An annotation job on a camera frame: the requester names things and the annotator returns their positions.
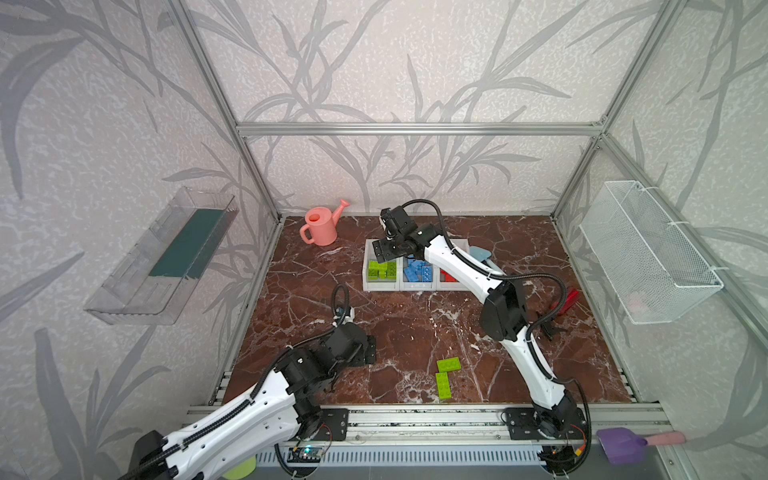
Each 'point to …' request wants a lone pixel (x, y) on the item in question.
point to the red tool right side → (572, 295)
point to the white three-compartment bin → (402, 284)
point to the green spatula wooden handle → (242, 470)
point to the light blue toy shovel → (482, 255)
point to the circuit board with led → (304, 454)
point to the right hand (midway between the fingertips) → (387, 238)
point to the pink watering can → (322, 224)
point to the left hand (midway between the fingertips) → (368, 336)
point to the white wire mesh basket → (656, 269)
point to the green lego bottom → (444, 388)
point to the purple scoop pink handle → (622, 446)
